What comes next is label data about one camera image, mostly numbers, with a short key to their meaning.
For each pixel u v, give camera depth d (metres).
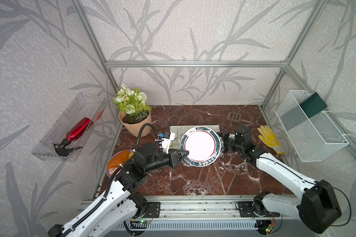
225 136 0.72
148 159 0.53
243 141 0.62
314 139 0.59
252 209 0.72
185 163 0.65
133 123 0.96
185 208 0.75
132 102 0.85
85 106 0.79
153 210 0.73
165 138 0.59
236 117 1.12
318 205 0.39
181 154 0.63
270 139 1.02
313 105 0.74
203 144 0.64
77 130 0.63
